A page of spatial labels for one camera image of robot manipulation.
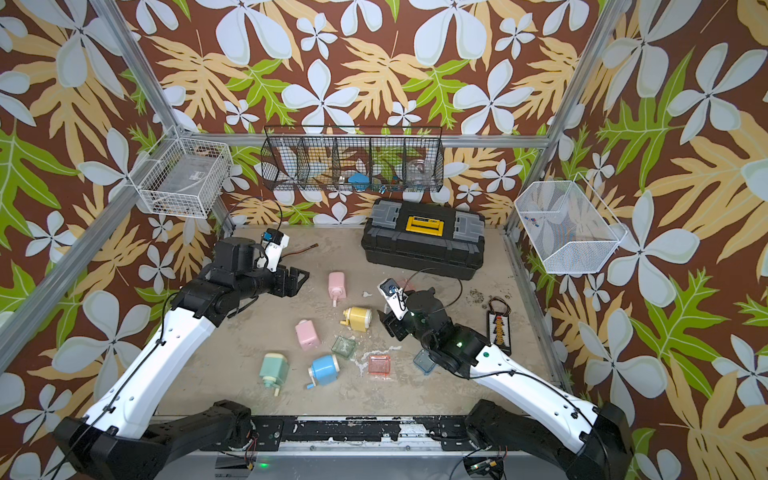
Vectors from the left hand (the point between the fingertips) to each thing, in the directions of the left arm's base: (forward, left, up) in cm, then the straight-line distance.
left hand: (298, 268), depth 74 cm
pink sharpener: (-10, 0, -20) cm, 23 cm away
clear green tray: (-10, -10, -27) cm, 30 cm away
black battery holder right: (-3, -58, -26) cm, 64 cm away
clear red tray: (-15, -21, -27) cm, 37 cm away
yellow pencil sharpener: (-4, -14, -20) cm, 25 cm away
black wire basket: (+42, -11, +4) cm, 44 cm away
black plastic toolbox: (+19, -36, -10) cm, 41 cm away
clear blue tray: (-14, -33, -26) cm, 45 cm away
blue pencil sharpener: (-19, -6, -20) cm, 28 cm away
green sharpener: (-19, +7, -20) cm, 29 cm away
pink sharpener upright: (+7, -6, -20) cm, 23 cm away
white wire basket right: (+15, -75, 0) cm, 76 cm away
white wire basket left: (+27, +37, +7) cm, 47 cm away
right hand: (-6, -23, -6) cm, 24 cm away
